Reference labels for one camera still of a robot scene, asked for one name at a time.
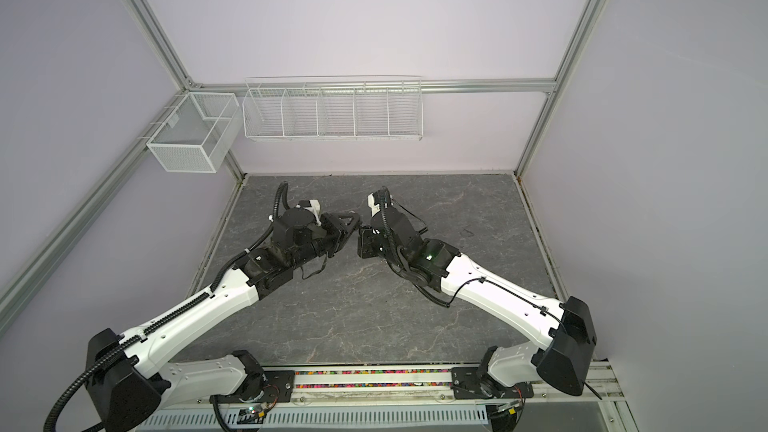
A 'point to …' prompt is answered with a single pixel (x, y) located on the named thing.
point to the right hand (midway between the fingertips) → (357, 233)
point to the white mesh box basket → (195, 135)
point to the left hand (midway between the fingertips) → (363, 224)
